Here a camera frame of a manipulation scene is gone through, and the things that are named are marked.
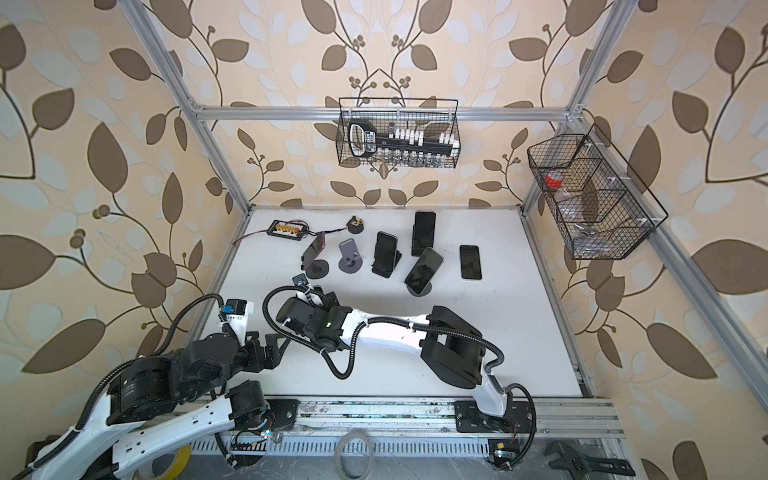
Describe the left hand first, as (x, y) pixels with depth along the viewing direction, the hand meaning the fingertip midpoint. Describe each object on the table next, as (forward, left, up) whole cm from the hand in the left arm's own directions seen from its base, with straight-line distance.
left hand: (280, 338), depth 66 cm
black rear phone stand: (+45, -34, -19) cm, 60 cm away
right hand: (+12, -2, -9) cm, 15 cm away
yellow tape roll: (-22, +23, -20) cm, 37 cm away
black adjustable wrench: (-20, -69, -20) cm, 74 cm away
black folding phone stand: (+31, -22, -21) cm, 43 cm away
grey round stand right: (+23, -33, -15) cm, 43 cm away
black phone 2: (+45, -34, -8) cm, 57 cm away
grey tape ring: (-19, -13, -22) cm, 32 cm away
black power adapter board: (+49, +17, -19) cm, 55 cm away
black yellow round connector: (+50, -9, -18) cm, 54 cm away
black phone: (+38, -52, -23) cm, 68 cm away
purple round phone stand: (+33, -10, -17) cm, 39 cm away
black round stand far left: (+32, +2, -20) cm, 38 cm away
